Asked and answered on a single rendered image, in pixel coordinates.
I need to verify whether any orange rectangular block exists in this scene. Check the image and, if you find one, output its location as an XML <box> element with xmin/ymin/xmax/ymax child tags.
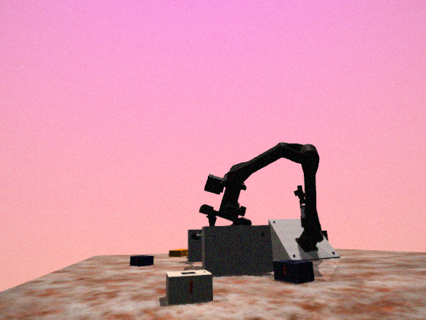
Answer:
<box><xmin>169</xmin><ymin>249</ymin><xmax>188</xmax><ymax>257</ymax></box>

